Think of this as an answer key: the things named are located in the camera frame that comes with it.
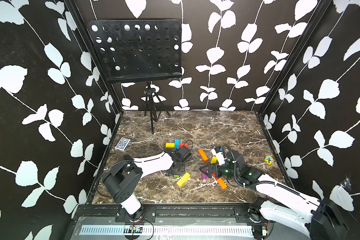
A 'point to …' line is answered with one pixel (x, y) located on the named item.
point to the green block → (177, 176)
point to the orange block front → (222, 183)
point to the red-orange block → (181, 144)
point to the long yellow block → (183, 179)
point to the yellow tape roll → (269, 159)
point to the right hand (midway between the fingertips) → (204, 166)
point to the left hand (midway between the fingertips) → (180, 169)
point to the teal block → (176, 143)
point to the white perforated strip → (101, 230)
